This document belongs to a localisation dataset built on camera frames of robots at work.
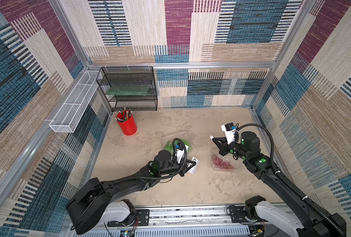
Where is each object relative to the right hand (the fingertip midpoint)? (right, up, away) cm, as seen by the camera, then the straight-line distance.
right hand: (215, 141), depth 77 cm
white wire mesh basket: (-86, +12, +15) cm, 89 cm away
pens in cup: (-54, +15, +22) cm, 60 cm away
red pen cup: (-53, +7, +27) cm, 60 cm away
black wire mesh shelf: (-51, +41, +24) cm, 70 cm away
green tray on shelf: (-50, +31, +21) cm, 62 cm away
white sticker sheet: (-11, -14, -3) cm, 18 cm away
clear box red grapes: (+8, -14, +11) cm, 20 cm away
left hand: (-10, -11, -3) cm, 15 cm away
